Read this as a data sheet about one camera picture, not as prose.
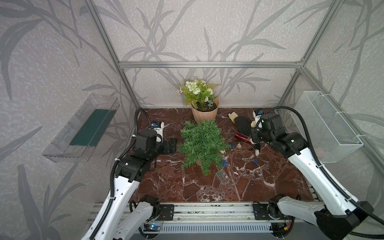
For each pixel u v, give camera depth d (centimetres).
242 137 96
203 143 69
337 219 39
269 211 72
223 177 85
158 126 59
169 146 61
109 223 38
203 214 75
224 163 89
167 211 74
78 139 64
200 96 93
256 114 63
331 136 61
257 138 65
